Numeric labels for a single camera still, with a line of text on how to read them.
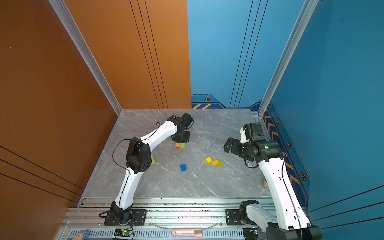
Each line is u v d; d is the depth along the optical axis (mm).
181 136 833
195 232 693
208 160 914
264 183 808
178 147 990
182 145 960
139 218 737
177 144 961
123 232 709
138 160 575
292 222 363
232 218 725
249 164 916
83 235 679
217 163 911
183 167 914
